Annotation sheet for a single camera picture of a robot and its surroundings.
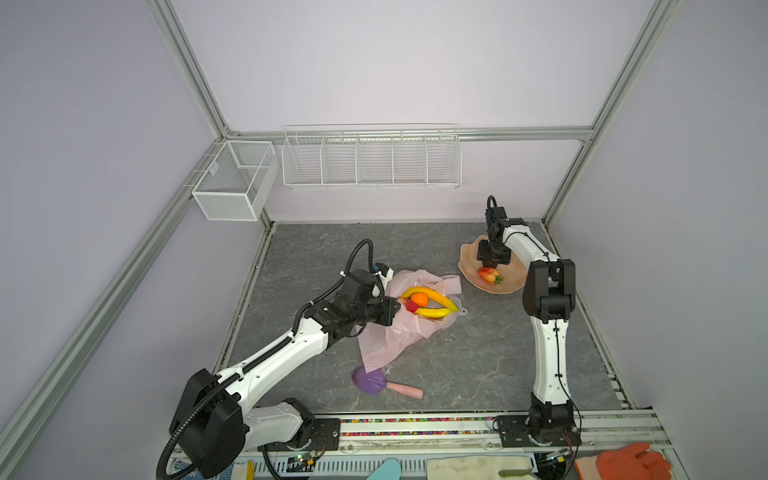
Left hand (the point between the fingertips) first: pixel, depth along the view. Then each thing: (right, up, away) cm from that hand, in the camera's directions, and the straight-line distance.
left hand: (400, 310), depth 78 cm
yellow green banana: (+11, -4, +14) cm, 18 cm away
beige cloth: (+23, -35, -9) cm, 43 cm away
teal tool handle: (-2, -35, -9) cm, 37 cm away
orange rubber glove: (+52, -33, -10) cm, 62 cm away
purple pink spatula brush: (-7, -20, +1) cm, 21 cm away
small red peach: (+4, -1, +13) cm, 13 cm away
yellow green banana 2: (+11, +2, +16) cm, 19 cm away
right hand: (+34, +13, +28) cm, 46 cm away
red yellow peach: (+31, +7, +22) cm, 38 cm away
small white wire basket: (-55, +37, +18) cm, 68 cm away
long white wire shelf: (-7, +47, +20) cm, 52 cm away
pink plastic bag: (-6, -10, +5) cm, 13 cm away
